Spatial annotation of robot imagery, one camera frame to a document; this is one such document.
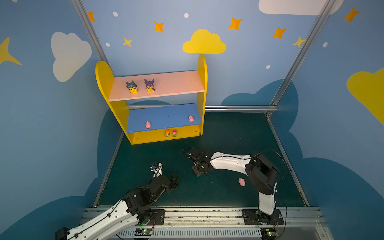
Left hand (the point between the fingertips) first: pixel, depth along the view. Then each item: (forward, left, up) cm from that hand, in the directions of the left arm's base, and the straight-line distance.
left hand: (173, 178), depth 79 cm
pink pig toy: (+31, +19, +7) cm, 37 cm away
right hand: (+10, -14, -7) cm, 18 cm away
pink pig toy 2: (+37, -9, +8) cm, 39 cm away
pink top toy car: (+35, +3, -6) cm, 36 cm away
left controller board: (-23, +13, -9) cm, 28 cm away
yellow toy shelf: (+41, +12, +4) cm, 43 cm away
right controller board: (-23, -48, -9) cm, 54 cm away
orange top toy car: (+35, +8, -5) cm, 36 cm away
